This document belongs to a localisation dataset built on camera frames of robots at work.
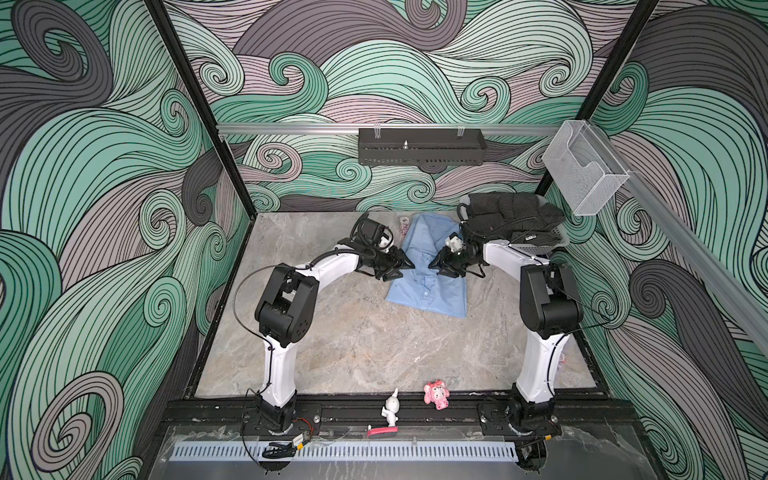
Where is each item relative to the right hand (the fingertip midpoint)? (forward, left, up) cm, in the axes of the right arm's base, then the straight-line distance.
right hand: (433, 266), depth 97 cm
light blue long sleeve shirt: (-7, +4, -3) cm, 8 cm away
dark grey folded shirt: (+25, -37, -2) cm, 44 cm away
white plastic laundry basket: (+13, -47, +3) cm, 48 cm away
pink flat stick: (-46, +17, 0) cm, 49 cm away
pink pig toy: (-38, +3, -2) cm, 38 cm away
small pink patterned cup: (+20, +9, 0) cm, 22 cm away
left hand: (-5, +8, +6) cm, 11 cm away
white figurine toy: (-41, +15, -2) cm, 44 cm away
